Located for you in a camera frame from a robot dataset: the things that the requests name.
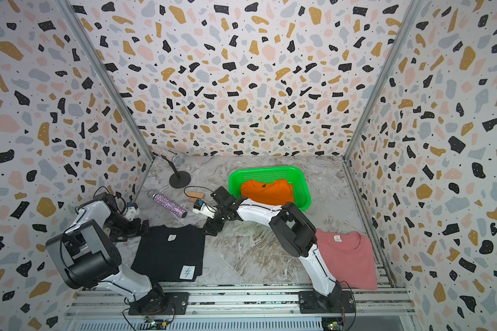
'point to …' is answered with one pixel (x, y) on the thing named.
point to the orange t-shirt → (277, 193)
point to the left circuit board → (155, 324)
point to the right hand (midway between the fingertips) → (206, 225)
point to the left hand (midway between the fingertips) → (137, 235)
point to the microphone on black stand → (180, 178)
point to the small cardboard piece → (195, 194)
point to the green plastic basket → (272, 174)
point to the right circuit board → (332, 323)
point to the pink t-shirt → (349, 257)
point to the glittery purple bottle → (167, 203)
